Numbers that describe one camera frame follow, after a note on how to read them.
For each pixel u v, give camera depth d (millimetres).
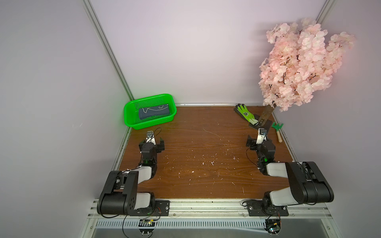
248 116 1105
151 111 1114
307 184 443
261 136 787
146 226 720
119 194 423
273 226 697
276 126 1066
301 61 599
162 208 728
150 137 772
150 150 680
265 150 694
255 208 726
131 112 1128
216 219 711
